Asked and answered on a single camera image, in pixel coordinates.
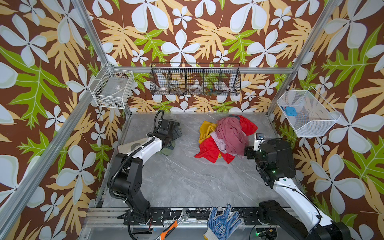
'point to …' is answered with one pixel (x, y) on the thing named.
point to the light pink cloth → (220, 143)
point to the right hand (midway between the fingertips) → (252, 143)
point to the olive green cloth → (166, 151)
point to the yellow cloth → (206, 129)
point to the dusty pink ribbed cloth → (229, 131)
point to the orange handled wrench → (171, 227)
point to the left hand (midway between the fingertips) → (173, 131)
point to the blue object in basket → (290, 111)
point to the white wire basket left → (112, 87)
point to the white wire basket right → (309, 114)
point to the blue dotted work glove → (221, 227)
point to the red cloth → (209, 150)
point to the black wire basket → (195, 79)
